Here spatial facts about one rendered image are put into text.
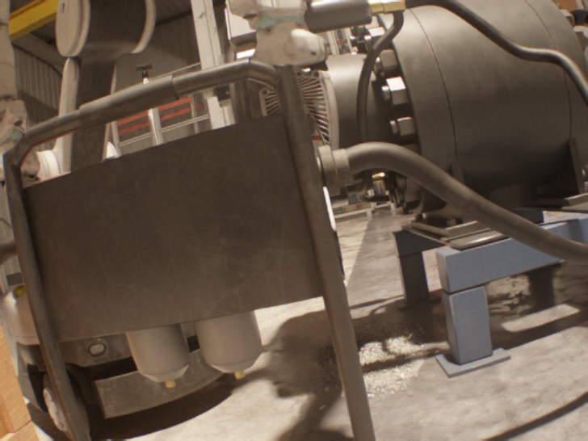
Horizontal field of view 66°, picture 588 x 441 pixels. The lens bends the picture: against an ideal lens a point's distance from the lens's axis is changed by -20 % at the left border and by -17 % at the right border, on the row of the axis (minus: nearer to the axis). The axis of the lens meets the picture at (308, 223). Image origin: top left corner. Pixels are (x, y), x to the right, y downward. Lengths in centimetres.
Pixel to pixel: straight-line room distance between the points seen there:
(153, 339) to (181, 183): 19
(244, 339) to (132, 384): 51
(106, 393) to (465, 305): 75
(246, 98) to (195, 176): 51
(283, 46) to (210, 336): 38
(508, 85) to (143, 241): 90
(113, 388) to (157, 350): 46
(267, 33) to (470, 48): 63
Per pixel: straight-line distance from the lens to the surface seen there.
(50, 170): 128
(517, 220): 67
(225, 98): 141
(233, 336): 62
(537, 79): 128
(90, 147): 128
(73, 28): 111
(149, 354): 65
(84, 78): 121
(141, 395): 110
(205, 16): 956
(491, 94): 123
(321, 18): 106
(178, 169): 60
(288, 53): 72
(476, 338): 111
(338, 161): 61
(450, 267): 106
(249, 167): 58
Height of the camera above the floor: 40
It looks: 2 degrees down
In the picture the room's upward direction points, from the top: 12 degrees counter-clockwise
